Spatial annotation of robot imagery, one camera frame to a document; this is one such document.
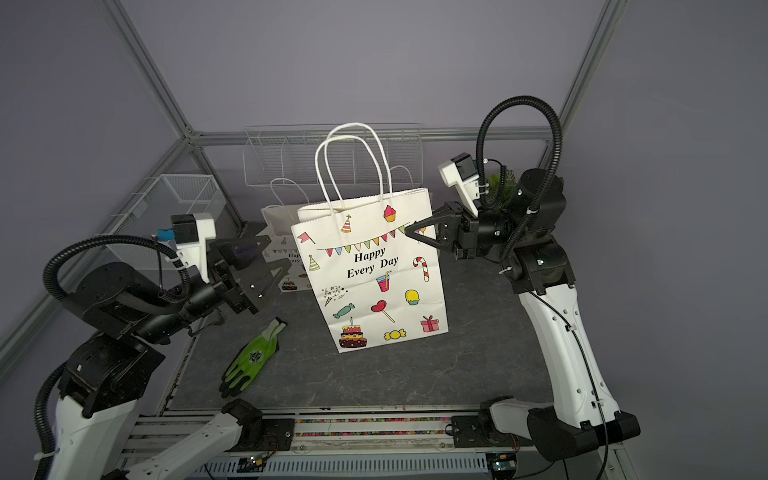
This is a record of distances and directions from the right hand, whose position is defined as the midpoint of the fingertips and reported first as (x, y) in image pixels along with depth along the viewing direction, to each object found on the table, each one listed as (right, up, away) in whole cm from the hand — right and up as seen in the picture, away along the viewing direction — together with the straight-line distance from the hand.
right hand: (406, 234), depth 47 cm
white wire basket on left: (-65, +8, +29) cm, 71 cm away
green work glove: (-43, -34, +37) cm, 66 cm away
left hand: (-20, -3, +1) cm, 20 cm away
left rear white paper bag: (-37, +7, +43) cm, 58 cm away
